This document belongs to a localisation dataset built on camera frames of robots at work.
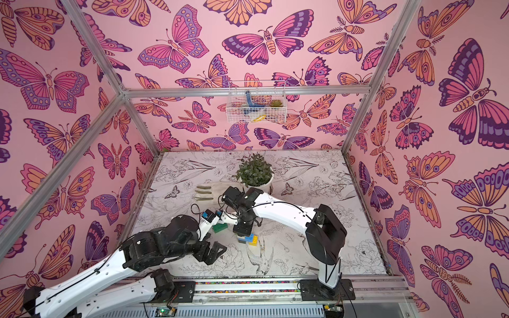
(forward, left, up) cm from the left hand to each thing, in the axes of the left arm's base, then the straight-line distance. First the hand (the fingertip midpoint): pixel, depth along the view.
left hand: (219, 241), depth 69 cm
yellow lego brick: (+5, -12, -14) cm, 19 cm away
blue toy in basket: (+59, -10, +16) cm, 62 cm away
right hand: (+9, -7, -8) cm, 14 cm away
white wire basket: (+61, -12, +18) cm, 65 cm away
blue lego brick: (+6, -9, -12) cm, 16 cm away
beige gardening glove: (+32, +15, -16) cm, 39 cm away
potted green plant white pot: (+30, -12, +1) cm, 32 cm away
